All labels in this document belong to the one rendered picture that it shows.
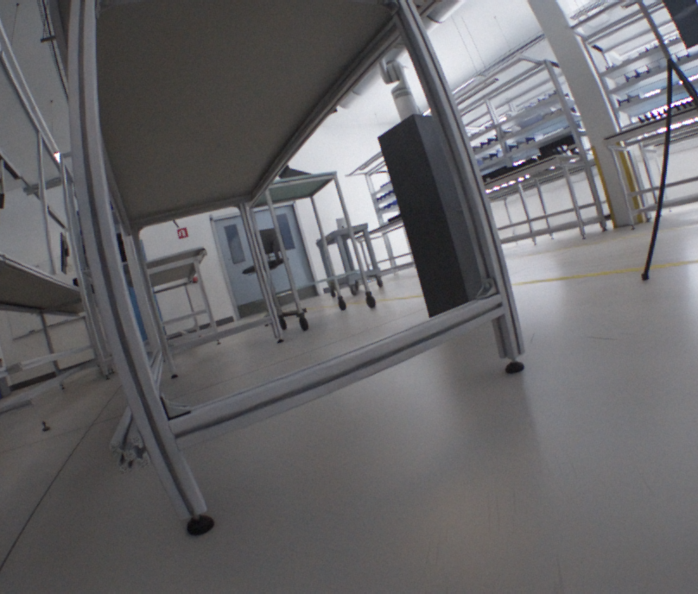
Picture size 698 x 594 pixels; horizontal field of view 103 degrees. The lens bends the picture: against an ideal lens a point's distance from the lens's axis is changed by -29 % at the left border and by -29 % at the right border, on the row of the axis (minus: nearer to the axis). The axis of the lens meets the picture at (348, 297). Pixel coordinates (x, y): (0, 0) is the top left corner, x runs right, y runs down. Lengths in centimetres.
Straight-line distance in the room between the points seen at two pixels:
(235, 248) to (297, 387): 740
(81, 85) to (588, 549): 88
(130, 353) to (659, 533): 65
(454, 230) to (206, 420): 121
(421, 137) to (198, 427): 131
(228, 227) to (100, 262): 747
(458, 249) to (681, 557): 133
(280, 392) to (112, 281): 28
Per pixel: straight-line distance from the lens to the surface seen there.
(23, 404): 214
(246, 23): 106
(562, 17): 534
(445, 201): 153
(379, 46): 121
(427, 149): 156
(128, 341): 55
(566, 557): 42
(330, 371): 60
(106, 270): 57
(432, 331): 70
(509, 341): 85
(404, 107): 174
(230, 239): 796
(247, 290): 787
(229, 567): 54
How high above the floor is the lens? 31
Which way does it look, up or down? 4 degrees down
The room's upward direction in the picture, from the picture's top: 16 degrees counter-clockwise
